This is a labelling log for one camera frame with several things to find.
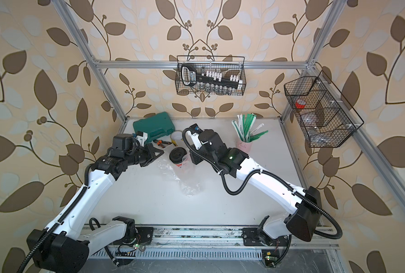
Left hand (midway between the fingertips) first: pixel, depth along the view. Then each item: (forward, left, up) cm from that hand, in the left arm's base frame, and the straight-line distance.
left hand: (161, 149), depth 75 cm
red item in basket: (+21, -65, +8) cm, 69 cm away
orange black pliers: (+22, +10, -24) cm, 34 cm away
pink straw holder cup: (+14, -42, -16) cm, 47 cm away
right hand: (0, -13, +2) cm, 13 cm away
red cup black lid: (+1, -6, -5) cm, 8 cm away
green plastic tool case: (+33, +14, -22) cm, 42 cm away
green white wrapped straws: (+22, -41, -9) cm, 48 cm away
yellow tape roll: (+27, +1, -24) cm, 36 cm away
